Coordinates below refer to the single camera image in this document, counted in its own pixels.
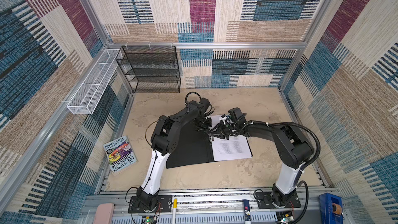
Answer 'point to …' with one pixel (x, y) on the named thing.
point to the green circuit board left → (149, 220)
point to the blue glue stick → (247, 211)
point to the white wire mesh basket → (85, 99)
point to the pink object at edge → (104, 213)
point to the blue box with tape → (330, 209)
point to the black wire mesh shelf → (151, 69)
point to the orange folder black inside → (192, 146)
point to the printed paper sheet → (237, 147)
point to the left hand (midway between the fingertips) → (211, 130)
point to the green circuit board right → (287, 219)
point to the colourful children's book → (120, 153)
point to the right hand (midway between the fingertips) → (210, 134)
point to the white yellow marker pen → (175, 206)
